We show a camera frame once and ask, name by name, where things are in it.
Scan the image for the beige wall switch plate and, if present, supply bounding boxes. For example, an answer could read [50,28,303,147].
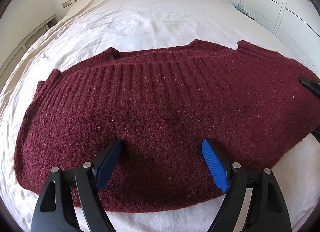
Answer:
[62,0,72,8]

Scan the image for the white bed sheet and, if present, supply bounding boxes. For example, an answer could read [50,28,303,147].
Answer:
[1,0,319,231]

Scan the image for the items on nightstand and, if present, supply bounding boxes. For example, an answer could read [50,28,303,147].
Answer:
[236,4,254,20]

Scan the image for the white louvered wardrobe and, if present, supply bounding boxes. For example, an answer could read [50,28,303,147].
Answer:
[241,0,319,74]

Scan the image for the dark red knitted sweater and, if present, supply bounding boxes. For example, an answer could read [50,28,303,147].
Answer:
[14,40,319,212]

